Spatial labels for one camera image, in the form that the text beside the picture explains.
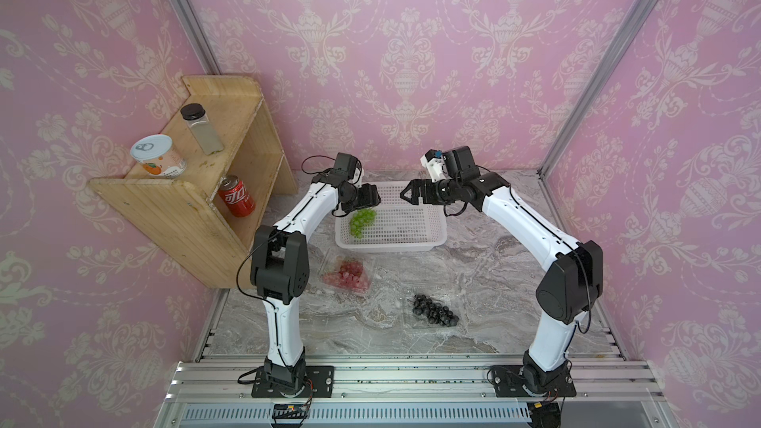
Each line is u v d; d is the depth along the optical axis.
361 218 1.02
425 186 0.74
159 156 0.58
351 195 0.81
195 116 0.59
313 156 0.82
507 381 0.73
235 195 0.74
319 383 0.75
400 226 1.03
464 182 0.65
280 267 0.52
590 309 0.52
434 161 0.77
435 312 0.83
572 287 0.47
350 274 0.87
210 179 0.61
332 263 0.92
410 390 0.73
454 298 0.87
